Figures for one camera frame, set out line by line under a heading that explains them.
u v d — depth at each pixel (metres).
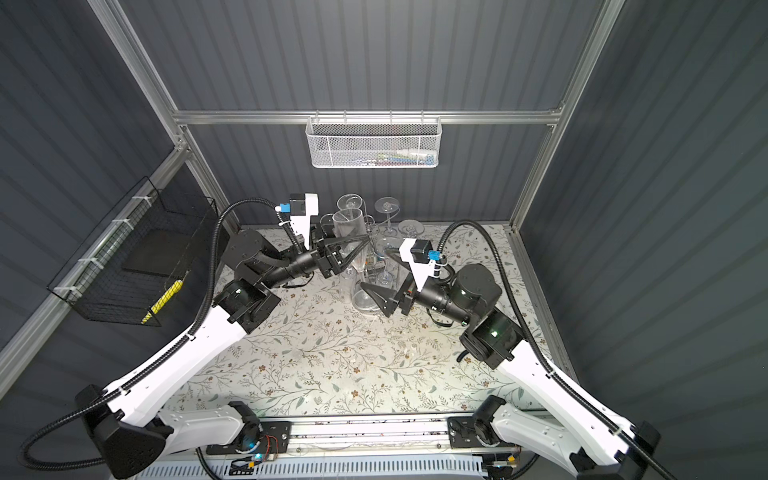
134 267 0.71
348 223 0.50
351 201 0.81
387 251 0.59
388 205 0.83
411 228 0.77
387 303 0.50
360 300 0.64
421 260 0.47
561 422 0.43
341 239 0.51
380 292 0.51
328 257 0.50
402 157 0.91
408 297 0.50
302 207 0.48
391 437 0.75
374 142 1.23
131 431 0.40
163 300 0.68
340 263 0.51
